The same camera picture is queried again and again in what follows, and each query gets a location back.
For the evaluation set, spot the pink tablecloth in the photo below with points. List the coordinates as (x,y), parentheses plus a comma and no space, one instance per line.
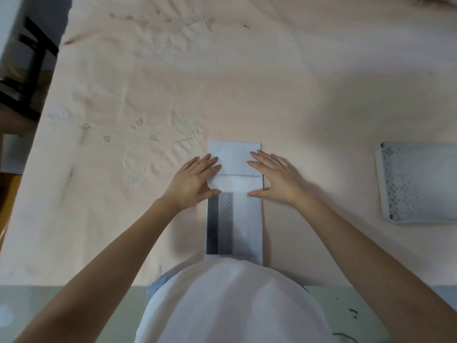
(250,67)

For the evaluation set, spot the person's right forearm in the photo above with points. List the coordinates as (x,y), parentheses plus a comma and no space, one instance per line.
(382,271)

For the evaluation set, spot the beige plastic tray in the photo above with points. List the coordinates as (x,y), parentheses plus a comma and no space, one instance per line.
(417,182)

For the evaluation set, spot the person's left hand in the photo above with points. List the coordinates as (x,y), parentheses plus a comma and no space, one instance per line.
(191,185)

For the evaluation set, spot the person's right hand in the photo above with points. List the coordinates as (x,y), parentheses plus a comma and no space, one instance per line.
(282,182)

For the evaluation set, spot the person's white shirt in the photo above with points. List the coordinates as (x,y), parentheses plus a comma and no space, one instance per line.
(235,307)

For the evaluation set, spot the yellow chair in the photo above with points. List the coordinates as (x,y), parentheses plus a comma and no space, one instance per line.
(7,203)

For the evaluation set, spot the person's left forearm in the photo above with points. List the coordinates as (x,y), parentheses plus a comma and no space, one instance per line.
(100,278)

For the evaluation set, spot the person's blue jeans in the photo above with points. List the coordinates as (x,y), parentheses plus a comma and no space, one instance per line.
(159,283)

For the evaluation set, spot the white folding table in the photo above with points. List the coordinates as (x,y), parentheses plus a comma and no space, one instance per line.
(35,67)

